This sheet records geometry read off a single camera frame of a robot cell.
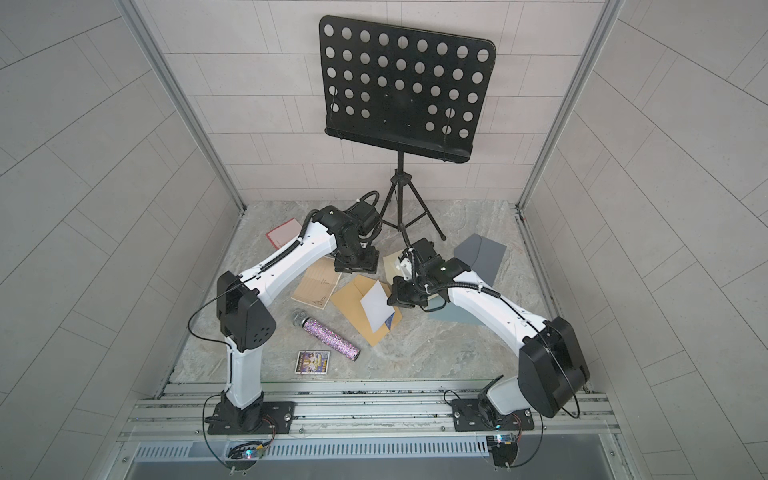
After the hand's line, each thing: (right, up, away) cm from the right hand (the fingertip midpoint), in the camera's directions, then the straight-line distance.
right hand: (387, 301), depth 78 cm
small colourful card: (-20, -17, +1) cm, 26 cm away
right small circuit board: (+27, -32, -10) cm, 43 cm away
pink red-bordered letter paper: (-39, +17, +32) cm, 53 cm away
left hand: (-4, +8, +6) cm, 11 cm away
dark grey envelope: (+32, +10, +25) cm, 41 cm away
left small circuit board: (-31, -31, -12) cm, 45 cm away
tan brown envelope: (-13, -3, +14) cm, 19 cm away
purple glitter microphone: (-17, -10, +4) cm, 21 cm away
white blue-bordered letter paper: (-3, -3, +4) cm, 6 cm away
